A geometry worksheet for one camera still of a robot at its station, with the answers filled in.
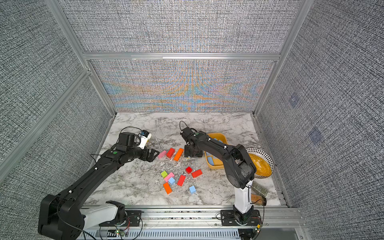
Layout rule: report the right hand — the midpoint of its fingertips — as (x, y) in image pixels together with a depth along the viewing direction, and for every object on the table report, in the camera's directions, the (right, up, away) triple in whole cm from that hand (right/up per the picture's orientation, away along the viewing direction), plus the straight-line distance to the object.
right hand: (190, 150), depth 91 cm
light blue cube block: (+1, -19, -10) cm, 22 cm away
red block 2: (+4, -13, -2) cm, 14 cm away
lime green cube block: (-15, -13, -5) cm, 20 cm away
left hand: (-20, +3, -8) cm, 22 cm away
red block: (-13, -2, +4) cm, 13 cm away
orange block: (-13, -20, -7) cm, 25 cm away
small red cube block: (-1, -11, -2) cm, 11 cm away
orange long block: (-7, -3, +4) cm, 9 cm away
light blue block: (+12, -5, +1) cm, 13 cm away
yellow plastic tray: (+15, -7, +1) cm, 16 cm away
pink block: (-11, -14, -4) cm, 18 cm away
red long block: (-5, -16, -5) cm, 18 cm away
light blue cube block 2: (-10, -15, -7) cm, 20 cm away
